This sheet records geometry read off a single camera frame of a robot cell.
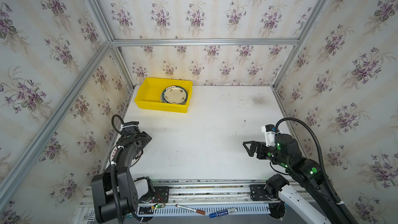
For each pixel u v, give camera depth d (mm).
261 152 604
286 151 511
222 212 675
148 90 1171
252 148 615
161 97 1041
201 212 692
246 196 733
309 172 463
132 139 592
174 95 1049
